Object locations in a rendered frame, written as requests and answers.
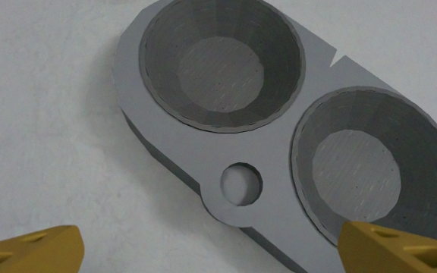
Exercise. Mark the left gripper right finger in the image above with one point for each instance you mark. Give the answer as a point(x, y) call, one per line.
point(370, 248)

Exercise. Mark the grey steel bowl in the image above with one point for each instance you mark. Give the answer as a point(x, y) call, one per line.
point(223, 63)
point(367, 154)

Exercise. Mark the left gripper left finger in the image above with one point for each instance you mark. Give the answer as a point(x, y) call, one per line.
point(58, 249)

